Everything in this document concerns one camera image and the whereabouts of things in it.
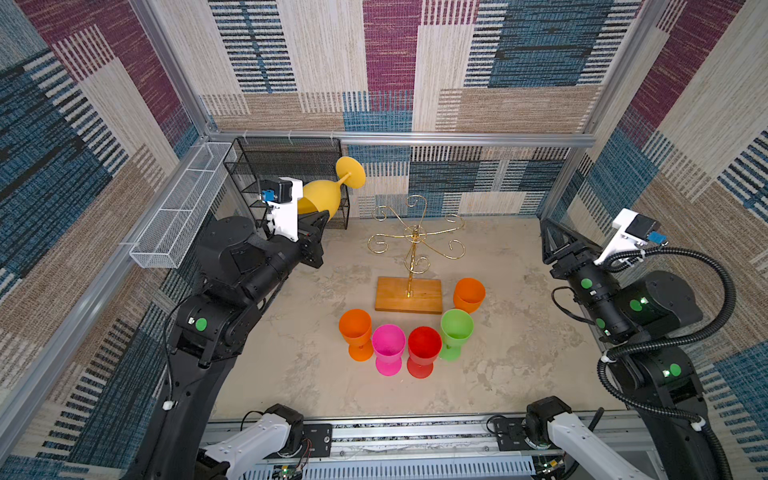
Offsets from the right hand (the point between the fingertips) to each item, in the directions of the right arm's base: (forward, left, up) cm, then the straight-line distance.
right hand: (545, 229), depth 54 cm
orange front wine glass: (0, +37, -36) cm, 52 cm away
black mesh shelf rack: (+55, +53, -21) cm, 79 cm away
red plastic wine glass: (-8, +20, -32) cm, 38 cm away
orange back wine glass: (+8, +5, -36) cm, 37 cm away
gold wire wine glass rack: (+14, +20, -44) cm, 50 cm away
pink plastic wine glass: (-5, +29, -37) cm, 47 cm away
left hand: (+3, +38, +4) cm, 39 cm away
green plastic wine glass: (-1, +10, -37) cm, 38 cm away
